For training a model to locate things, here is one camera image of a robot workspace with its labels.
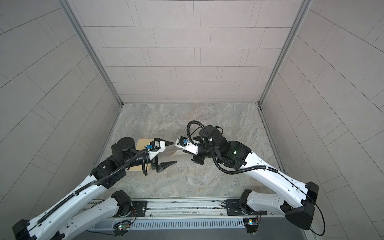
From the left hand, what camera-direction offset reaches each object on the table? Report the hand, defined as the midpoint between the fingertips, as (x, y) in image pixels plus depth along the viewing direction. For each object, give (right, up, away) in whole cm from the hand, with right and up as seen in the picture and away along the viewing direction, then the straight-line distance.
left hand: (175, 153), depth 61 cm
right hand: (+3, 0, +3) cm, 4 cm away
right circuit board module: (+34, -35, +7) cm, 49 cm away
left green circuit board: (-23, -33, +3) cm, 40 cm away
